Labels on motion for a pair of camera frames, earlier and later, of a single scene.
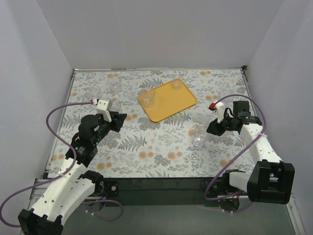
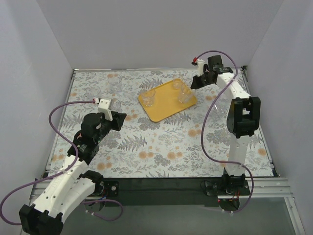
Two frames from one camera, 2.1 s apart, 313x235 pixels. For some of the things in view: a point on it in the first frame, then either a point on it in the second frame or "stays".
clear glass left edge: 93,91 stays
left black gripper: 114,120 stays
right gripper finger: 218,131 → 197,82
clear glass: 115,105 stays
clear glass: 148,95 stays
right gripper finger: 213,127 → 203,82
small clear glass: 177,81 stays
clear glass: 199,132 → 186,93
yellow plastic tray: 168,101 stays
